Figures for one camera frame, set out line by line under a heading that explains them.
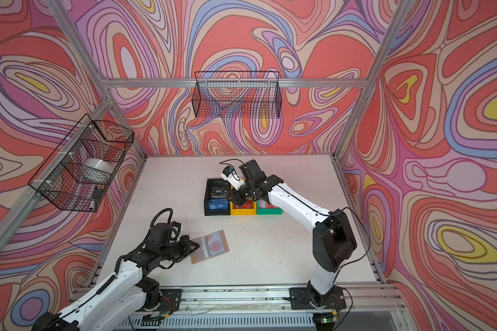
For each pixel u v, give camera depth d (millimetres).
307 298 733
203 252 842
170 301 722
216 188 1034
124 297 575
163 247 667
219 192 1019
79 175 740
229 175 728
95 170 703
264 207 957
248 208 959
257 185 640
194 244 814
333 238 451
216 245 865
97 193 727
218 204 965
